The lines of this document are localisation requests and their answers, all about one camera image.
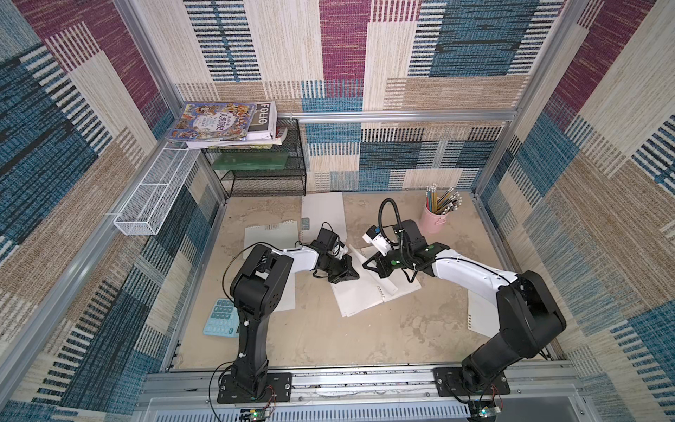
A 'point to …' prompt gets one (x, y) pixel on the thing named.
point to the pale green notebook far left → (282, 236)
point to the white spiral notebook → (316, 208)
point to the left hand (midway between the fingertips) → (358, 276)
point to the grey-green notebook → (355, 295)
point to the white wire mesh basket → (151, 203)
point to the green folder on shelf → (249, 160)
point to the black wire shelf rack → (278, 171)
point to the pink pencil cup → (432, 222)
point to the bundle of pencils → (446, 202)
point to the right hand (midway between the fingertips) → (364, 262)
